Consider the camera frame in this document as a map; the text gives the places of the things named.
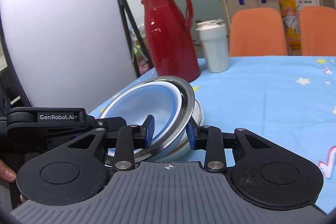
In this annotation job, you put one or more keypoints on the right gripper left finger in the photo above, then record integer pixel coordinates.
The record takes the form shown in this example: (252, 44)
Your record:
(76, 171)

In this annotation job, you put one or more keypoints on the right orange chair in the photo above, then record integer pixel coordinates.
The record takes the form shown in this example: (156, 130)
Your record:
(317, 27)

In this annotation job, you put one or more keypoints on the white lidded tumbler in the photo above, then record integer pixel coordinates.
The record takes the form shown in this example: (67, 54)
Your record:
(213, 37)

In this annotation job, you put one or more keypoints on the red thermos jug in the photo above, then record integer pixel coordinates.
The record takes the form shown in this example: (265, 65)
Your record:
(168, 32)

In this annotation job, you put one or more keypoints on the yellow snack bag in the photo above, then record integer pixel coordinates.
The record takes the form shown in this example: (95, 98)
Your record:
(289, 14)

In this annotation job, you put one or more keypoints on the black folding stand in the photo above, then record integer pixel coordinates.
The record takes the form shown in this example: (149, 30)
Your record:
(134, 39)

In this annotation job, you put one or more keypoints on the white lightbox panel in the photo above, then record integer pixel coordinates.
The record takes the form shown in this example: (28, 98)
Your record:
(67, 53)

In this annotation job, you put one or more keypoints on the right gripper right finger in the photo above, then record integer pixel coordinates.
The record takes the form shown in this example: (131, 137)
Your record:
(258, 170)

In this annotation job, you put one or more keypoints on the blue cartoon tablecloth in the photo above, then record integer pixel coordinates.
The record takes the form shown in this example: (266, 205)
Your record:
(287, 100)

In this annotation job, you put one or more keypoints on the cardboard box with blue tape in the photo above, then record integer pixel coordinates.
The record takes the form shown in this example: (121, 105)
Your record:
(234, 6)

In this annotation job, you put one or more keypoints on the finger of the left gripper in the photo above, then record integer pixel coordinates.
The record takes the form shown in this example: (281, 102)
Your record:
(111, 125)

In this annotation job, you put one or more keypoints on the orange chair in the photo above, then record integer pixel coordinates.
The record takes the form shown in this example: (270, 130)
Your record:
(317, 27)
(257, 32)

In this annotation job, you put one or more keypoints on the person's left hand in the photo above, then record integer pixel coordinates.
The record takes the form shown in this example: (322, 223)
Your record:
(7, 174)

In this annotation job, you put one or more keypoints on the left orange chair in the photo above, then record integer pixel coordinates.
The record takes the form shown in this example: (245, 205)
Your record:
(257, 32)

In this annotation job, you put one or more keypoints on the stainless steel bowl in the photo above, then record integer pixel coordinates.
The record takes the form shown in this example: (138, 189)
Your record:
(170, 118)

